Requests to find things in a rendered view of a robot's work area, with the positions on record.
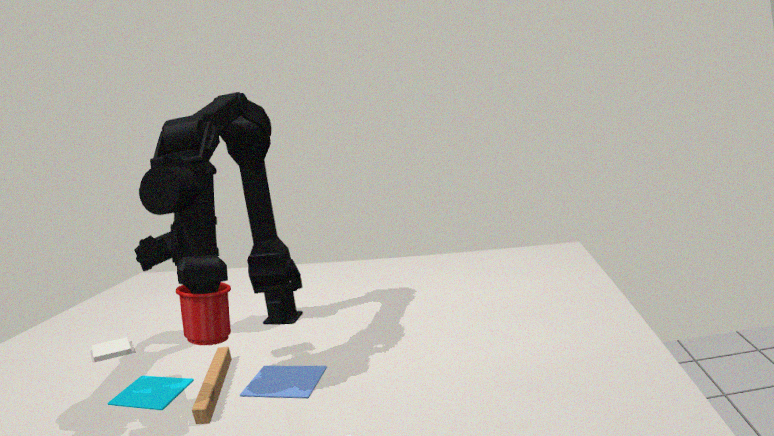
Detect red cup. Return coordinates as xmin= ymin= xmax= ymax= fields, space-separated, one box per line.
xmin=175 ymin=282 xmax=231 ymax=346

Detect tan flat bar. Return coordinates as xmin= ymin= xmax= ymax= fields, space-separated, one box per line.
xmin=192 ymin=347 xmax=232 ymax=424

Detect white flat block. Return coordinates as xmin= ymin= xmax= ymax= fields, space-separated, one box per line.
xmin=92 ymin=337 xmax=132 ymax=362

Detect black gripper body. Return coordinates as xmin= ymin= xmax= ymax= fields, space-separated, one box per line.
xmin=174 ymin=208 xmax=228 ymax=285

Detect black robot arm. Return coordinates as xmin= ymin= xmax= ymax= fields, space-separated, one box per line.
xmin=134 ymin=92 xmax=303 ymax=325

